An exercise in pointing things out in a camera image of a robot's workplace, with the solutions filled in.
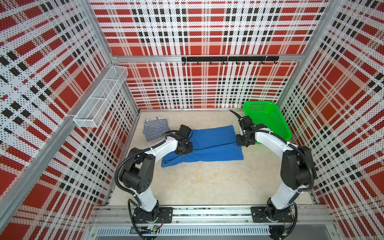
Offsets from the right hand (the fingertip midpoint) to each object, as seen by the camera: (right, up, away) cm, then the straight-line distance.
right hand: (243, 142), depth 91 cm
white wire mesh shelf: (-92, +21, -1) cm, 95 cm away
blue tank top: (-21, -2, +6) cm, 22 cm away
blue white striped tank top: (-60, +8, +16) cm, 62 cm away
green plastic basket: (+29, +20, +26) cm, 44 cm away
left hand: (-34, -6, 0) cm, 35 cm away
